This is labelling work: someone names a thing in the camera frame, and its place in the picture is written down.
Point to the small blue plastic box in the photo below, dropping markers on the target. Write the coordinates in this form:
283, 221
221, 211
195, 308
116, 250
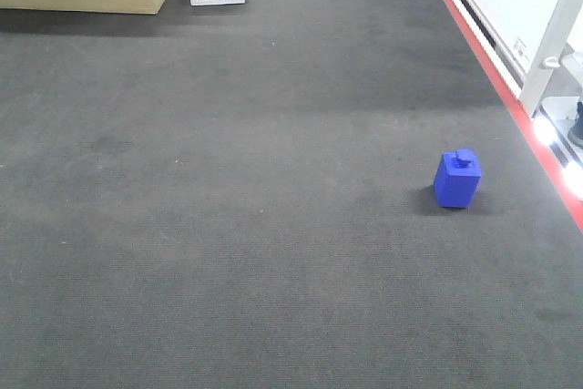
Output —
455, 188

